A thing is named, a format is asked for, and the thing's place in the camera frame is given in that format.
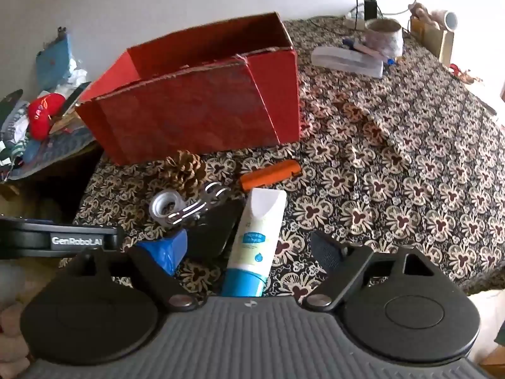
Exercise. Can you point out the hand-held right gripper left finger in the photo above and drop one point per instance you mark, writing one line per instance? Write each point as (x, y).
(165, 250)

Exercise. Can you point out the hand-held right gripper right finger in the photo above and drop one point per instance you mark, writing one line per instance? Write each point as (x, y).
(325, 250)

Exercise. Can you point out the silver metal carabiner tool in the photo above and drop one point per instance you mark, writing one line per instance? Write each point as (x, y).
(172, 218)

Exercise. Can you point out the black pouch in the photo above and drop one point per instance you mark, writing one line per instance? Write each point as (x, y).
(213, 233)

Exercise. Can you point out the white tube with blue cap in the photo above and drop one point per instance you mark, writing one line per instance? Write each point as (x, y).
(256, 237)

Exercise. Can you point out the large brown pine cone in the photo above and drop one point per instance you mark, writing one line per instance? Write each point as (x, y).
(185, 171)

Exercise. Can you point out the orange folding knife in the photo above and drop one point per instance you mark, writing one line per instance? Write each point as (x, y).
(264, 177)

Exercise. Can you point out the red cardboard box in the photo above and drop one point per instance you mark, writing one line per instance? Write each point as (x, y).
(177, 118)

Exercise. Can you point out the dark blue patterned mat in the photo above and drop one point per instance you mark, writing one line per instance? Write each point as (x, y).
(59, 150)

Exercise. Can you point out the picture book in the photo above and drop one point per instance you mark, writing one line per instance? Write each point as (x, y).
(65, 124)

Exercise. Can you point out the red plush toy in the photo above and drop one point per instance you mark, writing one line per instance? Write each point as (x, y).
(43, 112)

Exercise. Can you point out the black phone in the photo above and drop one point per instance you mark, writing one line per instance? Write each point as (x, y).
(75, 98)

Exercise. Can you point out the white crumpled plastic bag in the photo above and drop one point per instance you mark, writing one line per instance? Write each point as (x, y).
(73, 75)

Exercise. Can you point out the blue bag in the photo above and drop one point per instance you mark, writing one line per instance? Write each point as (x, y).
(53, 61)

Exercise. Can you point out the clear plastic case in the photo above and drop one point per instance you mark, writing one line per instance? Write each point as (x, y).
(343, 62)

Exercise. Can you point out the white marker pen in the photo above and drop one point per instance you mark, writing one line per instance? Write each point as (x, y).
(371, 51)

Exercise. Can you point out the blue marker pen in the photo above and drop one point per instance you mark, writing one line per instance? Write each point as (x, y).
(349, 42)

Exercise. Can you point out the white power strip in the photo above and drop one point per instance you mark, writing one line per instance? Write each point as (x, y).
(357, 23)

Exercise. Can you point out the wooden box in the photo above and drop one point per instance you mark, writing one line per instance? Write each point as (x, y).
(430, 37)

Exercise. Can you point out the black charger plug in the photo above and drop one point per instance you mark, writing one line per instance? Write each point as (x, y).
(371, 8)

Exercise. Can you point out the beige plush toy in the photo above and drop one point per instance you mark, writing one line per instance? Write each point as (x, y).
(420, 10)

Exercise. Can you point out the white cup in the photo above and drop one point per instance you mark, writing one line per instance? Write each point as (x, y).
(451, 19)

